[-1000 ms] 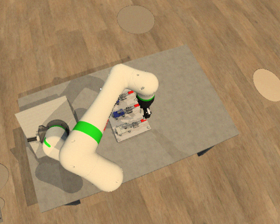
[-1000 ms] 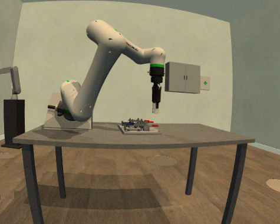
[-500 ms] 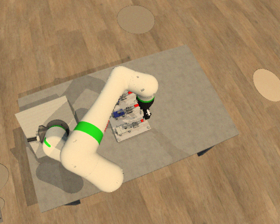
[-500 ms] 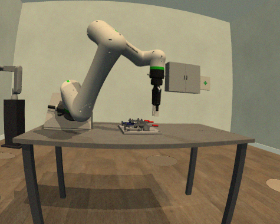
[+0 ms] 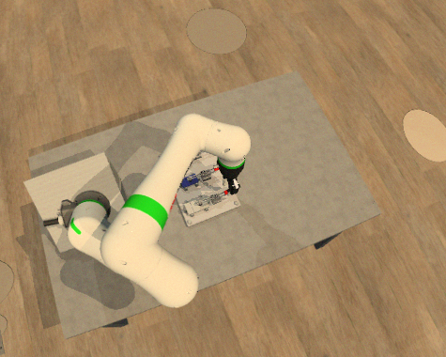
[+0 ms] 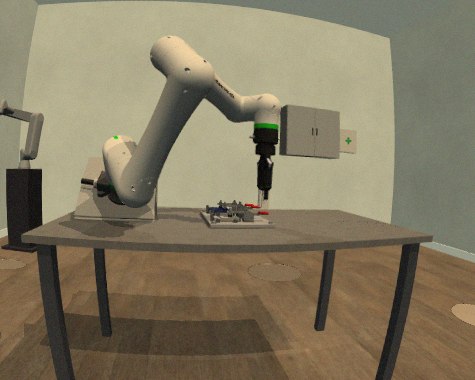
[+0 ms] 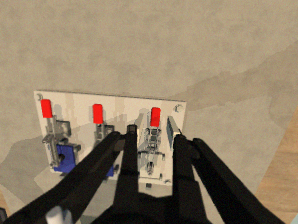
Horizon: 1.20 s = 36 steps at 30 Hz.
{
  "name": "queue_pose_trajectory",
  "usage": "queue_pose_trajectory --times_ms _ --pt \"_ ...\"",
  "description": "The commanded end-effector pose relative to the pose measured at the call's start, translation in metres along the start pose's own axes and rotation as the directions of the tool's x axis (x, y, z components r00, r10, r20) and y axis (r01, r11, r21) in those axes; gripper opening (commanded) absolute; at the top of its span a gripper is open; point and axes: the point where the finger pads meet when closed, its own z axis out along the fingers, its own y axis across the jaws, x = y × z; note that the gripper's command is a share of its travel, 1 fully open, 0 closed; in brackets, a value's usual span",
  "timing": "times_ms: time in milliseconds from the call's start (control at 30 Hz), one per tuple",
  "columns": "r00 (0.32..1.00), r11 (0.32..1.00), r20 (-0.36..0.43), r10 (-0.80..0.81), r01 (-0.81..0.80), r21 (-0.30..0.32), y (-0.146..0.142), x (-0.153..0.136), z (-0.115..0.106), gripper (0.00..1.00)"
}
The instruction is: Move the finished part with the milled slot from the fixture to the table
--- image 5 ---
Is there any red-handled toggle clamp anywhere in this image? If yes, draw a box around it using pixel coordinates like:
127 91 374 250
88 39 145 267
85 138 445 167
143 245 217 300
197 190 227 206

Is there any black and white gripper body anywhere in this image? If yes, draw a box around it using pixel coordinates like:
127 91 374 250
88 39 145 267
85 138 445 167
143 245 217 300
221 172 239 182

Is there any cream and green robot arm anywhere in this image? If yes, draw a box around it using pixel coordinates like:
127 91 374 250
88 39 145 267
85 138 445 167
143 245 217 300
43 114 251 308

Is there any toggle clamp with red handle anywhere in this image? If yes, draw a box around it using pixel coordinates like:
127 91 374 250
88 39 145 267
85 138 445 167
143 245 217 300
187 167 219 182

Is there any grey toggle clamp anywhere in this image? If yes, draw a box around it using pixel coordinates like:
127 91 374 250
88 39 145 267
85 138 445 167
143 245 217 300
194 151 203 160

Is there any blue rectangular block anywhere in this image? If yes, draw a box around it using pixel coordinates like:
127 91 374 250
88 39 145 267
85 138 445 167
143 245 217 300
181 176 199 190

